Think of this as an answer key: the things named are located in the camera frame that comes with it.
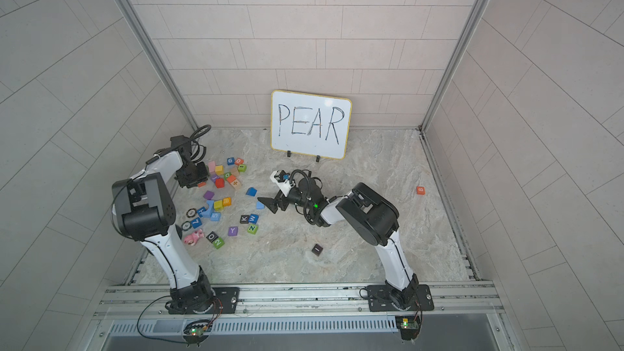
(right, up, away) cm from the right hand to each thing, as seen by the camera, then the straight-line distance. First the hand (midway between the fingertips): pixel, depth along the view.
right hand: (269, 189), depth 86 cm
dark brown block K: (-9, -11, +1) cm, 14 cm away
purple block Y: (-12, -14, -2) cm, 19 cm away
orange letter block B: (+58, -2, +9) cm, 59 cm away
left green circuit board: (-14, -34, -23) cm, 43 cm away
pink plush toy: (-25, -15, -6) cm, 30 cm away
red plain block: (-23, +1, +11) cm, 25 cm away
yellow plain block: (-23, +6, +13) cm, 27 cm away
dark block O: (-19, -16, -4) cm, 25 cm away
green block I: (-15, +7, +15) cm, 22 cm away
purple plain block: (-25, -4, +8) cm, 27 cm away
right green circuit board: (+44, -36, -18) cm, 60 cm away
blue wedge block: (-9, -2, +9) cm, 13 cm away
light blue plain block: (-2, -5, -5) cm, 7 cm away
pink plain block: (-27, +7, +13) cm, 31 cm away
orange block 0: (-17, +9, +17) cm, 25 cm away
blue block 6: (-20, +9, +17) cm, 28 cm away
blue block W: (-6, -10, +1) cm, 12 cm away
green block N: (-5, -14, -2) cm, 15 cm away
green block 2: (-16, -17, -5) cm, 24 cm away
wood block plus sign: (-15, +1, +8) cm, 17 cm away
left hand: (-28, +4, +11) cm, 30 cm away
